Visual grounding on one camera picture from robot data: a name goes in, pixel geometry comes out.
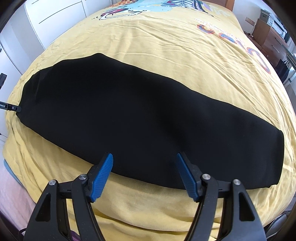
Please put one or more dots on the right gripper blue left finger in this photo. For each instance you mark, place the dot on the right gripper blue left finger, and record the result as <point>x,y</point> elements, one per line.
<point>98,175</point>

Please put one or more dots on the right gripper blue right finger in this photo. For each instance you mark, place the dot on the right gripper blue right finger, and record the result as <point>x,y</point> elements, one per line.
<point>190,183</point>

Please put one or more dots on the black pants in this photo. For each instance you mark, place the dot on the black pants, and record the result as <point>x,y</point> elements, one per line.
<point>93,105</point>

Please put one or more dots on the white wardrobe with drawers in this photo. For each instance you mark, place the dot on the white wardrobe with drawers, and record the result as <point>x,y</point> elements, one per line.
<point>30,30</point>

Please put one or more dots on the yellow printed bed cover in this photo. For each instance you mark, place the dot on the yellow printed bed cover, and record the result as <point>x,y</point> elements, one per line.
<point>210,54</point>

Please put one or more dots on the black bag by dresser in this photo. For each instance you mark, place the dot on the black bag by dresser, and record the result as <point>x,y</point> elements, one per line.
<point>282,69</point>

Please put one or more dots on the brown wooden dresser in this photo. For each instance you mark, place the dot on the brown wooden dresser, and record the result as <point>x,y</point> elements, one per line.
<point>271,43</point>

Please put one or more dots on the wooden headboard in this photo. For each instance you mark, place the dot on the wooden headboard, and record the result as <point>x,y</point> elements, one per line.
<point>229,4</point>

